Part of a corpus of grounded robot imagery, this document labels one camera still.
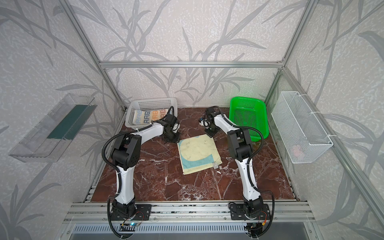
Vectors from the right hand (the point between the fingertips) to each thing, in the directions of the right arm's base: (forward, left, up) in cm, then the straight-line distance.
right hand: (212, 128), depth 106 cm
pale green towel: (-19, +9, 0) cm, 21 cm away
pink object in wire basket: (-29, -40, +20) cm, 53 cm away
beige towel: (+9, +51, +3) cm, 51 cm away
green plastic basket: (+14, -30, +3) cm, 33 cm away
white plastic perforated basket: (+21, +53, +6) cm, 57 cm away
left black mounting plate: (-52, +36, +2) cm, 63 cm away
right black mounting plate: (-51, -11, 0) cm, 52 cm away
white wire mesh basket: (-29, -35, +34) cm, 57 cm away
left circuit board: (-56, +40, 0) cm, 69 cm away
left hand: (-7, +22, +2) cm, 23 cm away
